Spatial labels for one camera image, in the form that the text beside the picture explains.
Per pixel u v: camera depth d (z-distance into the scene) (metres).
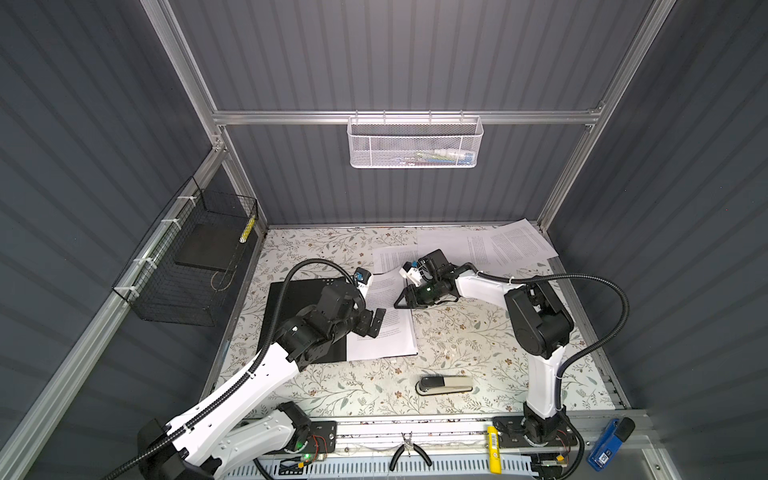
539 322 0.53
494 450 0.71
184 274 0.72
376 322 0.67
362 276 0.64
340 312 0.54
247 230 0.82
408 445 0.72
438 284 0.77
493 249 1.13
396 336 0.88
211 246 0.77
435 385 0.77
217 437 0.42
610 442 0.69
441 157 0.92
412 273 0.89
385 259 1.10
